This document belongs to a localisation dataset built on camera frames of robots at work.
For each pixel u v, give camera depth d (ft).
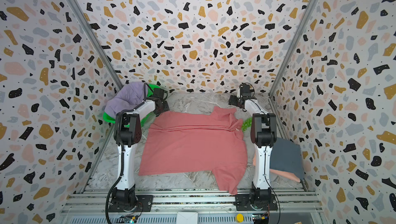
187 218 2.17
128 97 3.71
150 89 3.20
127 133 2.05
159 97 2.96
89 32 2.81
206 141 3.13
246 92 2.87
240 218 2.16
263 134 2.02
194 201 2.50
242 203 2.41
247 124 3.31
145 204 2.41
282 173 2.64
